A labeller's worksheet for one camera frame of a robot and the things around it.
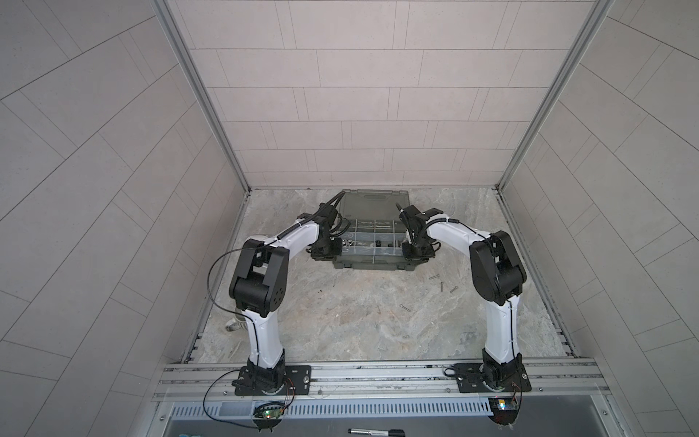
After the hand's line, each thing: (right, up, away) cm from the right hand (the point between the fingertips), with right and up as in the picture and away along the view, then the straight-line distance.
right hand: (409, 262), depth 95 cm
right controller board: (+20, -32, -27) cm, 46 cm away
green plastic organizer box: (-12, +11, +1) cm, 17 cm away
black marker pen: (-9, -35, -31) cm, 47 cm away
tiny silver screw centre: (-3, -12, -10) cm, 16 cm away
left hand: (-23, +4, 0) cm, 23 cm away
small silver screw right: (+14, -7, -7) cm, 17 cm away
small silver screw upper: (+7, -4, -4) cm, 9 cm away
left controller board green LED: (-39, -31, -31) cm, 58 cm away
